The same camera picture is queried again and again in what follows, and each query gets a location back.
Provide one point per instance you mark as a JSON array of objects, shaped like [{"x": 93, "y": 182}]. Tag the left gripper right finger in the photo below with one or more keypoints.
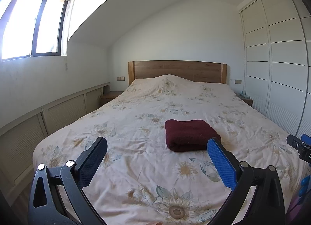
[{"x": 267, "y": 204}]

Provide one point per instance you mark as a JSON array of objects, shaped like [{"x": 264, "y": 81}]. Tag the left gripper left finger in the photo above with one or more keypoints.
[{"x": 46, "y": 205}]

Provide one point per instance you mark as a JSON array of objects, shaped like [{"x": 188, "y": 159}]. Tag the dark red knit sweater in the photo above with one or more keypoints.
[{"x": 193, "y": 135}]

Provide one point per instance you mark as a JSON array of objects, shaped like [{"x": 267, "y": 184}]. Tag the blue gloved object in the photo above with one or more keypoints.
[{"x": 305, "y": 182}]

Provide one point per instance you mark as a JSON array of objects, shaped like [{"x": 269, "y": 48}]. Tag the beige radiator cover cabinet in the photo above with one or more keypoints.
[{"x": 20, "y": 137}]

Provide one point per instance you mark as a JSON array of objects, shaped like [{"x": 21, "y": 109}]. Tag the right wooden nightstand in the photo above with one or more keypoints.
[{"x": 248, "y": 101}]

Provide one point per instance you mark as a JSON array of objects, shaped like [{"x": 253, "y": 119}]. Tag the wooden nightstand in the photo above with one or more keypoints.
[
  {"x": 109, "y": 96},
  {"x": 248, "y": 101}
]

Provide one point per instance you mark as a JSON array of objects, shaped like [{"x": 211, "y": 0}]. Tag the items on right nightstand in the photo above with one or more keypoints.
[{"x": 244, "y": 95}]

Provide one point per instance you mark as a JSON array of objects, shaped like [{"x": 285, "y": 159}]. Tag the floral white bed duvet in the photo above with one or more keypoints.
[{"x": 157, "y": 168}]

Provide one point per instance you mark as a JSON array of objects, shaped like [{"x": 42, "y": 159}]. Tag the white sliding wardrobe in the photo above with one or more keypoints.
[{"x": 277, "y": 61}]

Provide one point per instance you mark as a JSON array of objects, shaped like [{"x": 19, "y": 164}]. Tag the wooden headboard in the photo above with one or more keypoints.
[{"x": 196, "y": 71}]

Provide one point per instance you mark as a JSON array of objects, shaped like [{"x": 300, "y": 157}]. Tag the left wooden nightstand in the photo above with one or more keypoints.
[{"x": 109, "y": 96}]

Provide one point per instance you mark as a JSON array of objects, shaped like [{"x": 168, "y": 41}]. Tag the right wall switch plate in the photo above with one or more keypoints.
[{"x": 238, "y": 81}]

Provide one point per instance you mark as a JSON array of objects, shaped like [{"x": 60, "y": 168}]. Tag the wall switch plate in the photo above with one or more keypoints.
[
  {"x": 121, "y": 78},
  {"x": 238, "y": 81}
]

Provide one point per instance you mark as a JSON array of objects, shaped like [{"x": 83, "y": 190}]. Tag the left wall switch plate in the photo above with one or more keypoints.
[{"x": 121, "y": 78}]

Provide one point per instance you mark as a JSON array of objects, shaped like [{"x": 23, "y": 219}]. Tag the window with dark frame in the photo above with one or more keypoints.
[{"x": 34, "y": 28}]

